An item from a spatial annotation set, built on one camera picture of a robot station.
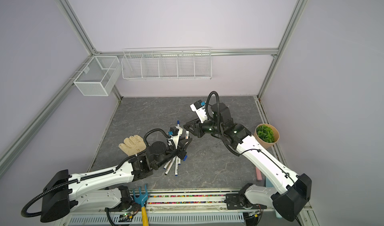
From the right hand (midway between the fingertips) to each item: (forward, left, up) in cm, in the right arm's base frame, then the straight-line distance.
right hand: (186, 126), depth 67 cm
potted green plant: (+7, -45, -19) cm, 49 cm away
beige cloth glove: (+5, +37, -29) cm, 47 cm away
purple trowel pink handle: (-12, -39, -29) cm, 50 cm away
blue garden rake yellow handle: (-25, +23, -28) cm, 44 cm away
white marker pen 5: (-5, +6, -29) cm, 30 cm away
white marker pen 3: (-16, +7, -4) cm, 18 cm away
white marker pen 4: (-8, +7, -29) cm, 31 cm away
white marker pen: (+23, +9, -30) cm, 39 cm away
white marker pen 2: (-3, 0, -3) cm, 4 cm away
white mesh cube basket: (+42, +60, -3) cm, 73 cm away
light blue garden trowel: (-31, -42, -28) cm, 59 cm away
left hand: (-4, -2, -7) cm, 8 cm away
